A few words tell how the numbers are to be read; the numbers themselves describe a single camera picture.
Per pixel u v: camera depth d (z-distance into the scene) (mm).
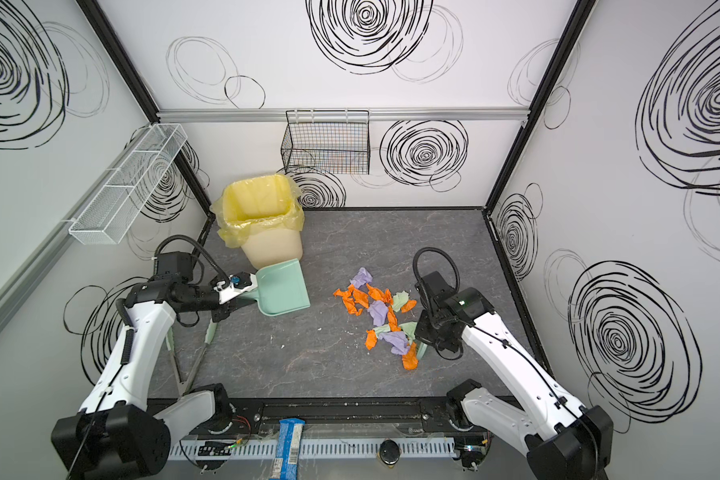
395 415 754
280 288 786
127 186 723
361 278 982
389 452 608
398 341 847
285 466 666
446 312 516
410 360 822
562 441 369
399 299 937
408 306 929
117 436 382
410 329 874
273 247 881
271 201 996
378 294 944
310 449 702
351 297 941
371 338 866
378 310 913
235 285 631
